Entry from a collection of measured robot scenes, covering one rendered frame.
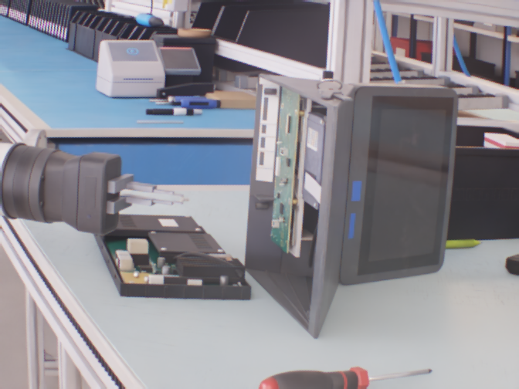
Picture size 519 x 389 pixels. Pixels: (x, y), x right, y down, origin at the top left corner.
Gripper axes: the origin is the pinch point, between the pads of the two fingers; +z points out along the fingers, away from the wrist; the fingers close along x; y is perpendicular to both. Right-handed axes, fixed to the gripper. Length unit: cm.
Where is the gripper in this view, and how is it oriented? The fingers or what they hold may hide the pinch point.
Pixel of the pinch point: (181, 199)
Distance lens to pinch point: 124.5
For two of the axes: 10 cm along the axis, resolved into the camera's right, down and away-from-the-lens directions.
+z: 9.5, 1.2, -2.8
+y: -3.0, 1.6, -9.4
